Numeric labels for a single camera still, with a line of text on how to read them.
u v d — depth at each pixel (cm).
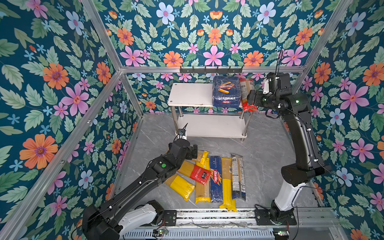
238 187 80
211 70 91
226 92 74
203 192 80
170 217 74
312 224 73
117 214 40
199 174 84
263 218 73
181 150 54
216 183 82
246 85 82
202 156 91
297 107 45
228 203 75
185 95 84
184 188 81
